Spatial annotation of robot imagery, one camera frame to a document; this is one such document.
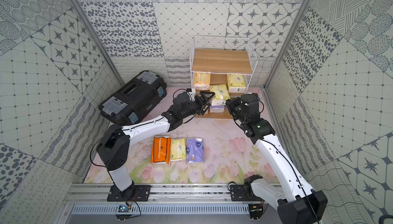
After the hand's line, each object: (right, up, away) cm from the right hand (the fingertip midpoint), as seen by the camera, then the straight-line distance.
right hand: (225, 101), depth 74 cm
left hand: (-5, +3, +2) cm, 6 cm away
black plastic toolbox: (-54, -1, +14) cm, 56 cm away
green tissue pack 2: (+8, +10, +7) cm, 14 cm away
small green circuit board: (-49, -51, -2) cm, 71 cm away
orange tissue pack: (-33, -26, +6) cm, 43 cm away
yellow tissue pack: (-12, +11, +10) cm, 19 cm away
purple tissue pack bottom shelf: (-1, -6, +27) cm, 28 cm away
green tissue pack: (-1, +4, +3) cm, 5 cm away
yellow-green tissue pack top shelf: (-24, -27, +10) cm, 38 cm away
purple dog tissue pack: (-15, -28, +10) cm, 33 cm away
